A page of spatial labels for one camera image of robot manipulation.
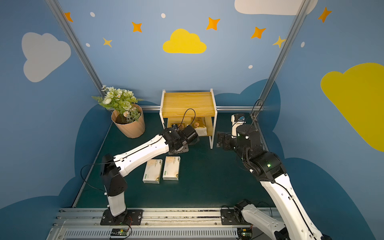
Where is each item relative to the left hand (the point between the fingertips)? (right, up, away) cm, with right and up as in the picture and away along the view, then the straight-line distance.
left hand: (182, 144), depth 81 cm
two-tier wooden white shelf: (-1, +21, 0) cm, 21 cm away
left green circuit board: (-30, -42, -10) cm, 52 cm away
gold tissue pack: (0, +10, -8) cm, 13 cm away
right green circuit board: (+32, -43, -8) cm, 54 cm away
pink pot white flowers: (-36, +16, +14) cm, 42 cm away
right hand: (+23, +8, -16) cm, 29 cm away
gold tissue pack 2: (+10, +11, +2) cm, 15 cm away
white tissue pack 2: (-7, -15, +7) cm, 18 cm away
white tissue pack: (-17, -16, +4) cm, 24 cm away
